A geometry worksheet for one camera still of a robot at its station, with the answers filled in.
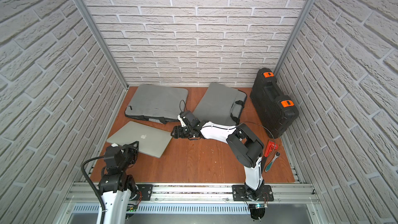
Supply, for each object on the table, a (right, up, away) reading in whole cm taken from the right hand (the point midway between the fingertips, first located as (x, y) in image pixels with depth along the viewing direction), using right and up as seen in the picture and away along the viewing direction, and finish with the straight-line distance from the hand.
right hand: (177, 133), depth 88 cm
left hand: (-19, -1, -7) cm, 20 cm away
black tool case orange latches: (+54, +13, -7) cm, 56 cm away
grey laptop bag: (-15, +17, +16) cm, 28 cm away
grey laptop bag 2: (+27, +16, +16) cm, 36 cm away
